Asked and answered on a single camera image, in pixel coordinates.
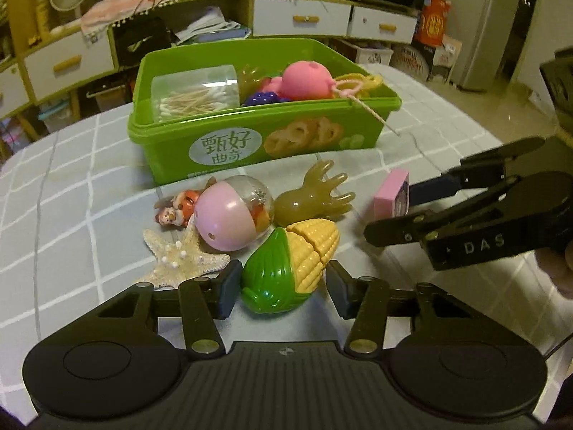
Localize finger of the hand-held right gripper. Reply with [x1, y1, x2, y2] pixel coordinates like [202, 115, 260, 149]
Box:
[409, 137, 547, 209]
[363, 179, 571, 272]

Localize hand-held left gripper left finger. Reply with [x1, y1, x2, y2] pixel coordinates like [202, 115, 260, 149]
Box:
[90, 260, 243, 357]

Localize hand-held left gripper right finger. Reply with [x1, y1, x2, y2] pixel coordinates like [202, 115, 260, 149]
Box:
[327, 262, 488, 354]

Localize small pink box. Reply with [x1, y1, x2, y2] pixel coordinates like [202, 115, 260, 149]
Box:
[373, 169, 410, 219]

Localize toy corn yellow tip half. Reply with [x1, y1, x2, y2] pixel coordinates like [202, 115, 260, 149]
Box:
[286, 219, 341, 263]

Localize yellow toy piece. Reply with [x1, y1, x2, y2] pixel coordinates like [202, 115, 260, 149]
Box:
[336, 73, 385, 98]

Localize green plastic box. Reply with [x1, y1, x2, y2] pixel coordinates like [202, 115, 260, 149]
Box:
[127, 38, 400, 185]

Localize pink ball toy with cord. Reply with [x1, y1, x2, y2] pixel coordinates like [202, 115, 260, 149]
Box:
[282, 60, 401, 137]

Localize purple toy grapes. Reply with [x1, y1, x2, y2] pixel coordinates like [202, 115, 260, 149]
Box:
[242, 90, 292, 107]

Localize clear cotton swab jar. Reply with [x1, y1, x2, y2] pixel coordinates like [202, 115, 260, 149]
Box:
[151, 63, 242, 124]

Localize person's right hand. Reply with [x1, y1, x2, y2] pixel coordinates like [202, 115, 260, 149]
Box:
[535, 237, 573, 301]

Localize beige starfish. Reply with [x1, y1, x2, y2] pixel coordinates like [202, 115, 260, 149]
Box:
[143, 228, 231, 288]

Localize pink clear capsule ball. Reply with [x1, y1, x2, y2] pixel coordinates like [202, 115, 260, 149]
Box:
[194, 176, 275, 252]

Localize small cartoon figurine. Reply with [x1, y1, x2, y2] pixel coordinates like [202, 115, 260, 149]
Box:
[154, 177, 211, 229]

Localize white plastic basket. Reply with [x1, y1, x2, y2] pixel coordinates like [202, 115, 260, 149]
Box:
[349, 40, 395, 66]

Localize grey checked tablecloth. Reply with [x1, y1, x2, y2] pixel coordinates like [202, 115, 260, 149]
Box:
[0, 63, 573, 430]

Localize red printed gift box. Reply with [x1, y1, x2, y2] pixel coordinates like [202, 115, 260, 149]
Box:
[414, 0, 453, 48]

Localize grey refrigerator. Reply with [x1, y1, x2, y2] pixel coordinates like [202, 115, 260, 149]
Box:
[448, 0, 520, 90]

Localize white cabinet drawer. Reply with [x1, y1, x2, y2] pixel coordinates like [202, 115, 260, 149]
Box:
[22, 31, 118, 101]
[347, 6, 419, 46]
[0, 65, 30, 119]
[251, 0, 352, 39]

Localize clear storage bin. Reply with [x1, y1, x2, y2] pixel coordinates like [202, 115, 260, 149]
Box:
[87, 83, 130, 113]
[38, 99, 74, 133]

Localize wooden cabinet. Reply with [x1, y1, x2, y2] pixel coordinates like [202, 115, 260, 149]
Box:
[0, 0, 422, 144]

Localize pile of papers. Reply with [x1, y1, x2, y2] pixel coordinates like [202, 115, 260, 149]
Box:
[172, 6, 251, 46]

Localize black bag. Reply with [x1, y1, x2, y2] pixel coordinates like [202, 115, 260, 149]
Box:
[110, 15, 173, 70]

